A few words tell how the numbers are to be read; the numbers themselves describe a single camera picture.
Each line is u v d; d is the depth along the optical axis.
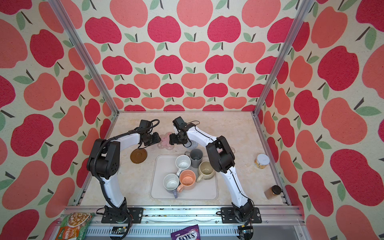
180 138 0.86
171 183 0.84
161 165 0.93
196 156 0.91
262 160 0.88
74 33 0.78
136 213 0.75
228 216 0.73
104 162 0.52
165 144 1.02
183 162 0.91
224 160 0.59
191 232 0.69
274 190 0.73
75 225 0.70
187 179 0.85
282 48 0.85
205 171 0.88
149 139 0.87
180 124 0.81
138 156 0.96
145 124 0.82
